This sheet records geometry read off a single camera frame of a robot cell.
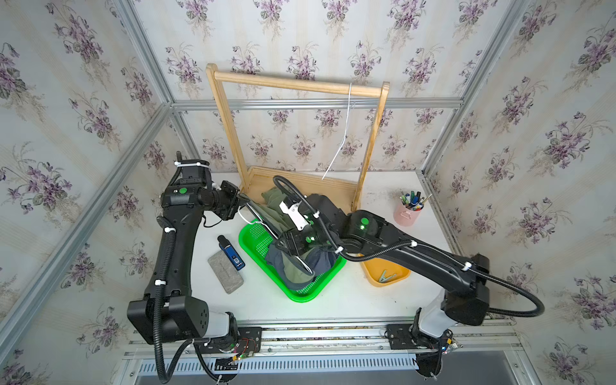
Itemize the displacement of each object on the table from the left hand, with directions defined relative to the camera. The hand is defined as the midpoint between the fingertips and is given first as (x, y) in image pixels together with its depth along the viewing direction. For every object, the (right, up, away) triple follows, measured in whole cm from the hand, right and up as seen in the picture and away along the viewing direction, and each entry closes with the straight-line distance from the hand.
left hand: (250, 197), depth 74 cm
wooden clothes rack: (+36, +4, +38) cm, 53 cm away
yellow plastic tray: (+45, -28, +12) cm, 54 cm away
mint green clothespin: (+45, -29, +10) cm, 55 cm away
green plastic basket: (-2, -18, +20) cm, 27 cm away
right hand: (+13, -12, -10) cm, 20 cm away
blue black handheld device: (-11, -21, +14) cm, 28 cm away
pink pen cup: (+58, -8, +22) cm, 62 cm away
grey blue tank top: (+23, -22, +8) cm, 33 cm away
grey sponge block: (-11, -27, +11) cm, 31 cm away
